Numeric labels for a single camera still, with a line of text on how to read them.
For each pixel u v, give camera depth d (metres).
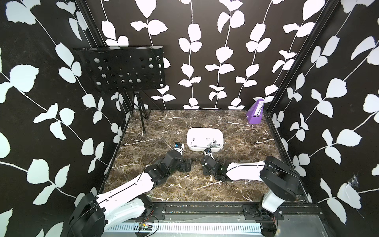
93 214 0.39
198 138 1.02
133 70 0.79
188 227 0.70
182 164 0.72
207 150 0.82
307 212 0.76
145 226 0.71
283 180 0.46
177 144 0.71
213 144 0.99
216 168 0.69
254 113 1.08
